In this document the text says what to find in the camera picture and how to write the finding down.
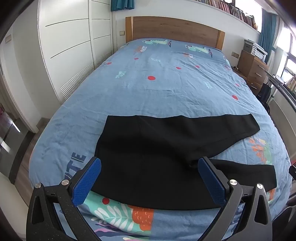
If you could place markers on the short teal curtain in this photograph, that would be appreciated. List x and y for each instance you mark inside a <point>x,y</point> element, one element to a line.
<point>121,4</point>

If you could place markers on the blue printed bedsheet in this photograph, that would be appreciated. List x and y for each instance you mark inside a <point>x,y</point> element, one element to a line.
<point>161,88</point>

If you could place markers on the black pants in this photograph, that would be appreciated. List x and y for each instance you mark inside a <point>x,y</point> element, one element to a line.
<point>150,157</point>

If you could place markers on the white printer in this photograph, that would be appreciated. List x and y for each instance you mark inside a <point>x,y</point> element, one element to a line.
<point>255,49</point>

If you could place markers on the long teal curtain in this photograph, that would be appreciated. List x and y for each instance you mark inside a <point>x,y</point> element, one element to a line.
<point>267,34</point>

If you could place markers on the window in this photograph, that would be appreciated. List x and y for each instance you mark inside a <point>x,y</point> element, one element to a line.
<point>286,51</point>

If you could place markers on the wall outlet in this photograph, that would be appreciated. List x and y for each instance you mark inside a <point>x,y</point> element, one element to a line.
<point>235,55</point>

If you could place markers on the row of books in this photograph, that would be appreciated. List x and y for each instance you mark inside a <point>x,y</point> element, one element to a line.
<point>231,9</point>

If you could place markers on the white wardrobe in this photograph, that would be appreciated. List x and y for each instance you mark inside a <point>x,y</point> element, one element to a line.
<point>69,46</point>

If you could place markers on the wall light switch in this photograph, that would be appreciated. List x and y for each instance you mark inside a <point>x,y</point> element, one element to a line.
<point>121,32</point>

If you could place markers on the wooden headboard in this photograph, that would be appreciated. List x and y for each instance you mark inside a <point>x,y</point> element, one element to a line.
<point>173,29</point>

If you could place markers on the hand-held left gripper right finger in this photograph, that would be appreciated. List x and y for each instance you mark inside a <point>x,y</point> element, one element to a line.
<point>211,180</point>

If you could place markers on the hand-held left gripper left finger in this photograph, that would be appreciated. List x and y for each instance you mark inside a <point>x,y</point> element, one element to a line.
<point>89,178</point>

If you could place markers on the metal rail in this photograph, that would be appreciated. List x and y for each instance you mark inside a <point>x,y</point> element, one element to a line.
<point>282,85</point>

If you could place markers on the black bag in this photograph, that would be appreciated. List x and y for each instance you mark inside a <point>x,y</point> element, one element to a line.
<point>264,92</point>

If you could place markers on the wooden dresser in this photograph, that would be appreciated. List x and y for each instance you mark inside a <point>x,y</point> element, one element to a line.
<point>252,69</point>

